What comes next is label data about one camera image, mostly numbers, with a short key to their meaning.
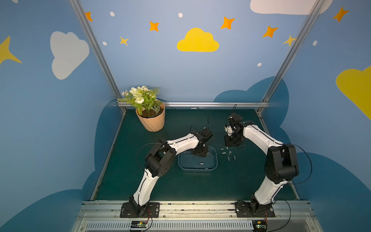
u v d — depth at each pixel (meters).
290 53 0.86
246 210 0.74
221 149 0.98
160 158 0.55
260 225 0.72
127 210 0.74
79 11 0.70
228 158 0.93
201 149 0.82
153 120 0.93
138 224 0.72
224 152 0.96
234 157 0.93
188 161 0.92
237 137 0.78
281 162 0.48
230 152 0.96
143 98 0.85
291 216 0.72
